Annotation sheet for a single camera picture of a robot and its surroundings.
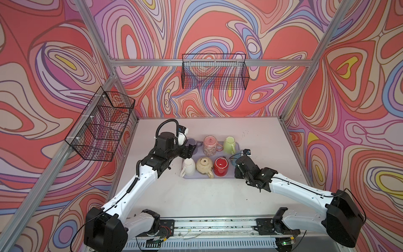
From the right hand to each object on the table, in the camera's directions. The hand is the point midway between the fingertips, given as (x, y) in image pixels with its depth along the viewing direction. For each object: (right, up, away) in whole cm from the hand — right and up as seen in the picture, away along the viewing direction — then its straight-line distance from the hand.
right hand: (239, 171), depth 85 cm
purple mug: (-26, +15, +11) cm, 32 cm away
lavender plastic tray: (-15, +6, +4) cm, 16 cm away
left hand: (-26, +16, -7) cm, 31 cm away
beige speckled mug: (-19, +3, +1) cm, 20 cm away
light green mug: (-4, +13, +9) cm, 16 cm away
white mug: (-28, +2, -1) cm, 28 cm away
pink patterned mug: (-15, +13, +6) cm, 21 cm away
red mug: (-10, +3, -1) cm, 11 cm away
